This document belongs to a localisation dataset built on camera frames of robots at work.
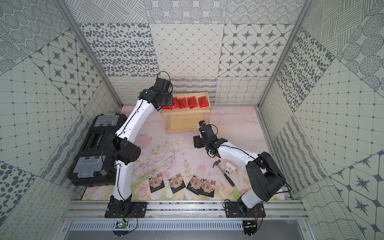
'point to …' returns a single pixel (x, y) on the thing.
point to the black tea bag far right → (208, 187)
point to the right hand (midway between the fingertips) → (200, 139)
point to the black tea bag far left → (156, 182)
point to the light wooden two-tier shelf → (179, 120)
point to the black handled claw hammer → (225, 174)
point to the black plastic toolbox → (94, 165)
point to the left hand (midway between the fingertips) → (167, 98)
